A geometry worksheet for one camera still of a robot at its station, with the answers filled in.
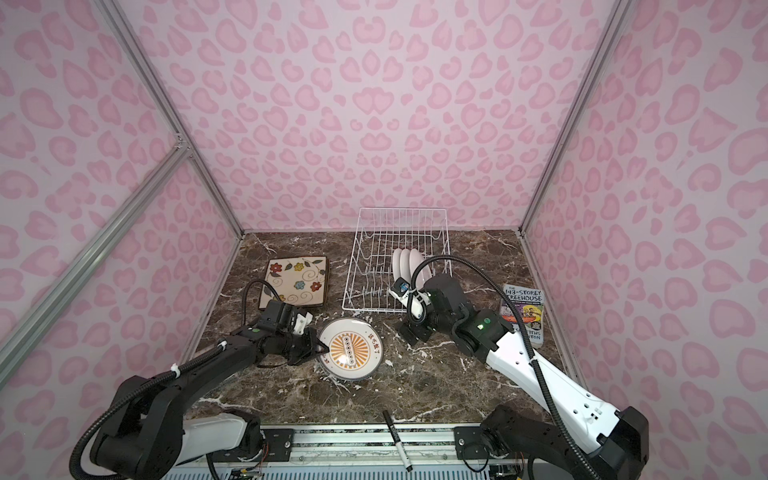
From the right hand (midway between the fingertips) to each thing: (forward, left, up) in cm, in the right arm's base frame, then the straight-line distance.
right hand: (407, 307), depth 73 cm
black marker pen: (-25, +2, -21) cm, 33 cm away
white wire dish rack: (+45, +10, -20) cm, 50 cm away
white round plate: (-3, +15, -21) cm, 25 cm away
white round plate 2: (+17, +3, -5) cm, 18 cm away
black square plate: (+20, +36, -18) cm, 45 cm away
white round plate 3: (+17, +1, -5) cm, 18 cm away
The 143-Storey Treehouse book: (+14, -40, -20) cm, 47 cm away
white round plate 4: (+22, -3, -8) cm, 23 cm away
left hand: (-3, +21, -16) cm, 27 cm away
